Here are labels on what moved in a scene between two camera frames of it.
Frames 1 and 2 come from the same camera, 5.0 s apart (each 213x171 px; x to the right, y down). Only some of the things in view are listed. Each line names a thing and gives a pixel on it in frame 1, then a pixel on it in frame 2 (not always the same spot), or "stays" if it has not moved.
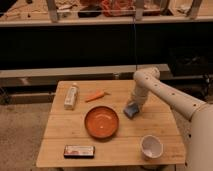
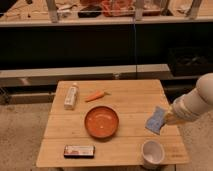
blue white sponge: [131, 109] to [156, 120]
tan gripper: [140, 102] to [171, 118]
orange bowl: [101, 122] stays
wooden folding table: [88, 127] stays
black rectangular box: [79, 151] stays
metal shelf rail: [49, 78] stays
